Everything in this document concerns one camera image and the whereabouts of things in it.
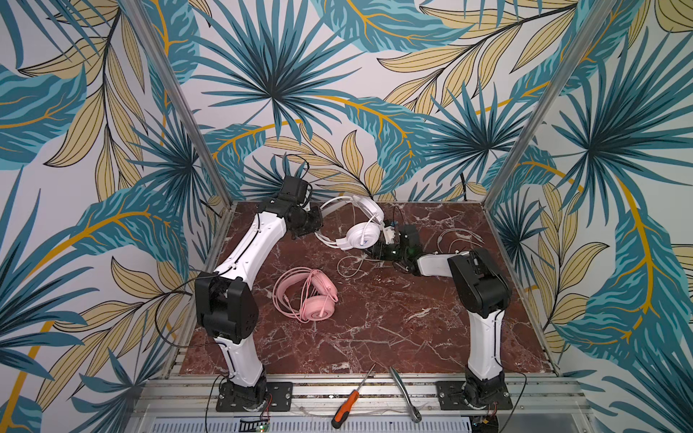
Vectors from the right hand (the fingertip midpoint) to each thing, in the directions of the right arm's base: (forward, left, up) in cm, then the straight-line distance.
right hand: (362, 248), depth 100 cm
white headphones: (-14, +2, +26) cm, 29 cm away
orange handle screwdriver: (-50, +9, -2) cm, 51 cm away
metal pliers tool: (-51, -10, -3) cm, 52 cm away
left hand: (-2, +13, +17) cm, 22 cm away
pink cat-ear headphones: (-19, +19, +5) cm, 28 cm away
